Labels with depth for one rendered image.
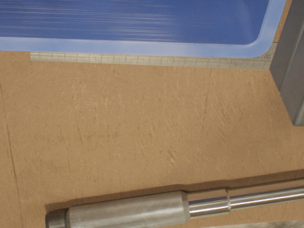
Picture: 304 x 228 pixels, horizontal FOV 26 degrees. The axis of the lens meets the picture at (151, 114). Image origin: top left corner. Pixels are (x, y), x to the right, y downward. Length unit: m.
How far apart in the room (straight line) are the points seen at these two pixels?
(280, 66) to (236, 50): 0.22
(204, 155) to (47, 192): 0.16
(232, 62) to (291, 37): 0.40
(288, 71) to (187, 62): 0.39
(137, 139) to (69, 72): 0.10
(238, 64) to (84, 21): 0.21
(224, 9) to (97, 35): 0.09
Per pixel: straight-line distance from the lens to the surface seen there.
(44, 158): 0.63
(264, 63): 0.56
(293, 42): 0.16
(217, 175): 0.67
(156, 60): 0.54
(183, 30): 0.39
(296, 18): 0.16
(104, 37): 0.37
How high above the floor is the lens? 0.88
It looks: 44 degrees down
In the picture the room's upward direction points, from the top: 172 degrees clockwise
